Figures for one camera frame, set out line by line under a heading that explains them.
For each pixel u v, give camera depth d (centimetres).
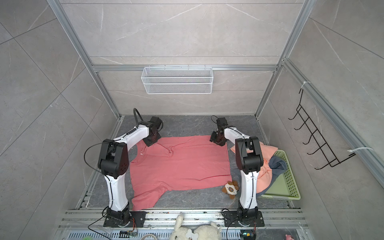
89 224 62
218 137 90
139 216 75
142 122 73
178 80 101
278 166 89
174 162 94
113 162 54
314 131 67
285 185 85
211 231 63
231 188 81
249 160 56
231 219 73
